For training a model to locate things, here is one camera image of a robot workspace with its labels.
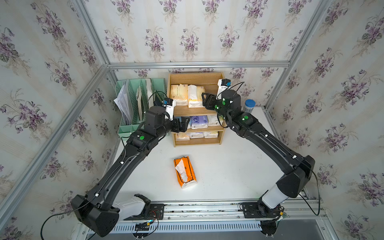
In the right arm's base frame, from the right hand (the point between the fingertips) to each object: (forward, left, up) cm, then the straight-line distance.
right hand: (208, 94), depth 71 cm
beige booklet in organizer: (+18, +44, -19) cm, 51 cm away
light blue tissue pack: (-14, +9, -6) cm, 17 cm away
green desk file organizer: (+17, +47, -17) cm, 53 cm away
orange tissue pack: (-26, +11, -32) cm, 43 cm away
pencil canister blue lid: (+17, -30, -21) cm, 40 cm away
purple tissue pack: (-3, +4, -17) cm, 18 cm away
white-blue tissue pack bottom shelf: (-2, +5, -33) cm, 33 cm away
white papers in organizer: (+9, +50, -13) cm, 52 cm away
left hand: (-10, +12, -6) cm, 17 cm away
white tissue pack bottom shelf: (-1, -3, -33) cm, 33 cm away
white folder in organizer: (+19, +36, -12) cm, 42 cm away
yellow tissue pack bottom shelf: (-3, +14, -33) cm, 36 cm away
